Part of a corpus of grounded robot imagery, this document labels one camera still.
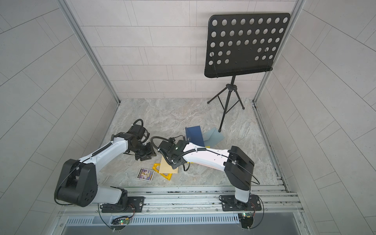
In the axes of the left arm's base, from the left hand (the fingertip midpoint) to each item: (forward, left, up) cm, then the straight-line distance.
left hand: (157, 153), depth 85 cm
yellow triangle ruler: (-12, -8, -3) cm, 14 cm away
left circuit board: (-32, +12, -2) cm, 34 cm away
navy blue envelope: (+14, -21, -3) cm, 26 cm away
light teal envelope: (+13, -33, -3) cm, 36 cm away
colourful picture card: (-11, +5, -2) cm, 13 cm away
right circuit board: (-31, -47, -4) cm, 56 cm away
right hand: (-5, -14, +1) cm, 15 cm away
